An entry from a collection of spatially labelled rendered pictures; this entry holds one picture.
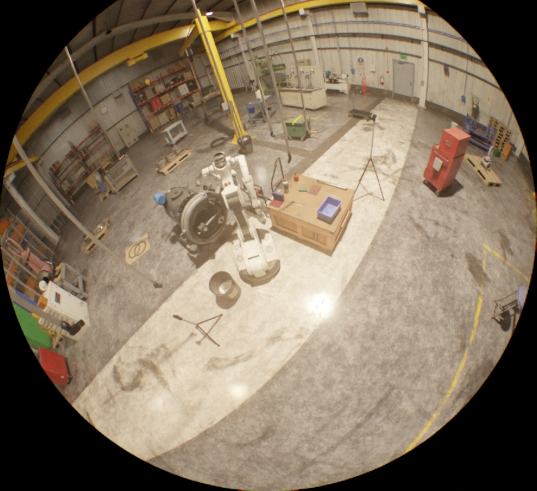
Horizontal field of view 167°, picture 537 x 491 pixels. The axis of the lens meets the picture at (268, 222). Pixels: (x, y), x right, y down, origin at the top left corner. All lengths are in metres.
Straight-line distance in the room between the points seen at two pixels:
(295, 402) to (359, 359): 0.83
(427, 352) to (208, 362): 2.65
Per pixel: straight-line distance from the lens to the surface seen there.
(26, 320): 8.15
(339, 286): 2.34
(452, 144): 3.55
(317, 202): 2.43
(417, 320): 2.57
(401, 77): 11.06
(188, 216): 2.32
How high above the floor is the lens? 2.20
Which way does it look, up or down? 49 degrees down
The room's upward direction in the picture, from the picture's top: 19 degrees counter-clockwise
